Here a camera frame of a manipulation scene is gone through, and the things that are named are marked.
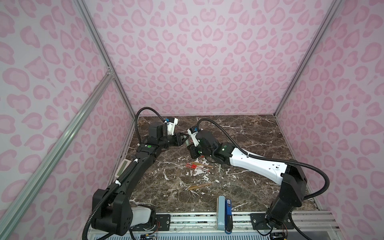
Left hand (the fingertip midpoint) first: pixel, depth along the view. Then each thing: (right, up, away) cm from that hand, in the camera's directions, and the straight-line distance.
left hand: (189, 135), depth 78 cm
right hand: (0, -6, 0) cm, 6 cm away
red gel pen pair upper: (+3, -19, +14) cm, 24 cm away
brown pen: (+7, -29, +7) cm, 31 cm away
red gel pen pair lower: (+4, -20, +14) cm, 25 cm away
